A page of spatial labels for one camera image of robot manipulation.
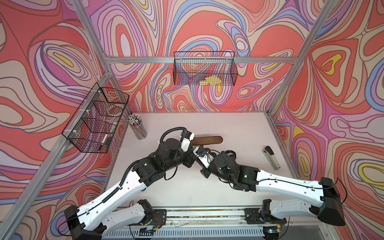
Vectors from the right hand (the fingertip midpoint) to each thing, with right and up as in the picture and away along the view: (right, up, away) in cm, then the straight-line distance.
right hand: (196, 161), depth 70 cm
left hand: (+1, +5, -3) cm, 6 cm away
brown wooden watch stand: (+7, +9, +15) cm, 19 cm away
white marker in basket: (-47, +8, +2) cm, 47 cm away
